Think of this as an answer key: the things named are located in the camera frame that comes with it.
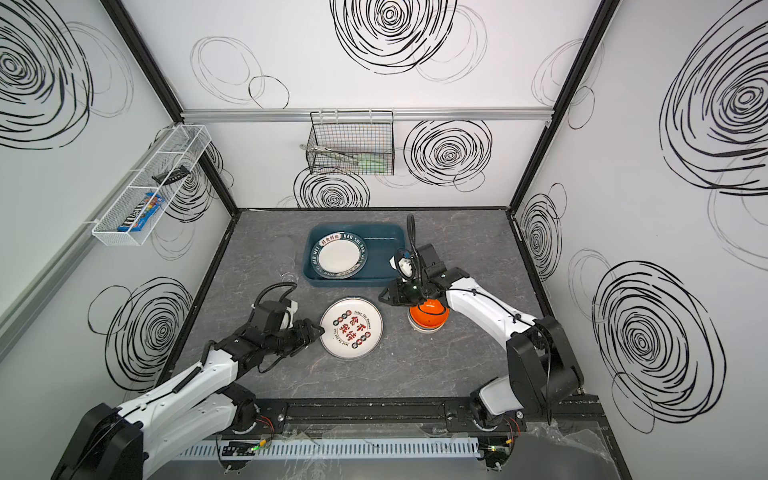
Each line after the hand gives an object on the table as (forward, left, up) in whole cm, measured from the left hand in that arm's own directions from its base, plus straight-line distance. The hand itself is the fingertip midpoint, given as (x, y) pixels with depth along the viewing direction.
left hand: (323, 334), depth 83 cm
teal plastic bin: (+38, -15, -6) cm, 42 cm away
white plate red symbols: (+4, -8, -4) cm, 10 cm away
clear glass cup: (+20, +16, -3) cm, 26 cm away
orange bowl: (0, -28, +15) cm, 32 cm away
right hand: (+7, -16, +8) cm, 19 cm away
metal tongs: (+42, -5, +30) cm, 52 cm away
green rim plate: (+28, 0, -2) cm, 28 cm away
